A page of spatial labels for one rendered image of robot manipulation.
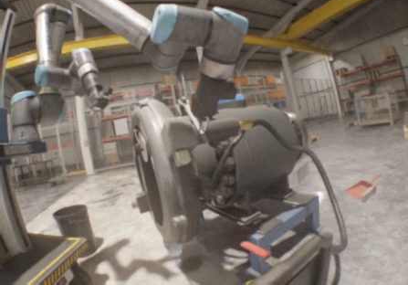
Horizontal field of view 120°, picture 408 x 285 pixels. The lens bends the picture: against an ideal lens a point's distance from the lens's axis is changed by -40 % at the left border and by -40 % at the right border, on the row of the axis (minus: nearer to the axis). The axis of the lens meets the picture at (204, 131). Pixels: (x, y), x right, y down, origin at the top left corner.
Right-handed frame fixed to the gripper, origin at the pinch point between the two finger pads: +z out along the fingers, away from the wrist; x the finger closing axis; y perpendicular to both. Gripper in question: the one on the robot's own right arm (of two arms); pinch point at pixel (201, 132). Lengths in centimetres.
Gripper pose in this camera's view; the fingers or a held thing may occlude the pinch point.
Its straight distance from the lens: 62.3
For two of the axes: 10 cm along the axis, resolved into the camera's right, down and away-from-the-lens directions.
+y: -4.1, -6.9, 6.0
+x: -8.8, 1.3, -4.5
